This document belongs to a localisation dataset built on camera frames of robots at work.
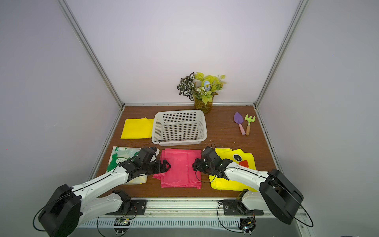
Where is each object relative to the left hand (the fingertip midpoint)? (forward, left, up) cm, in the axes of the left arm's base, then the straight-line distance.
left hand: (167, 167), depth 83 cm
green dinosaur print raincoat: (+7, +29, +2) cm, 30 cm away
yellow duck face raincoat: (+8, -44, -2) cm, 44 cm away
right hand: (+2, -17, 0) cm, 17 cm away
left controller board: (-27, +20, -7) cm, 35 cm away
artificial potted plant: (+46, -20, +21) cm, 54 cm away
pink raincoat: (-3, -8, 0) cm, 9 cm away
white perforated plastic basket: (+26, -2, +3) cm, 26 cm away
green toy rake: (+39, -58, -3) cm, 70 cm away
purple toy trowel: (+40, -49, -3) cm, 64 cm away
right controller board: (-26, -42, -5) cm, 49 cm away
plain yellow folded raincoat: (+31, +27, -5) cm, 42 cm away
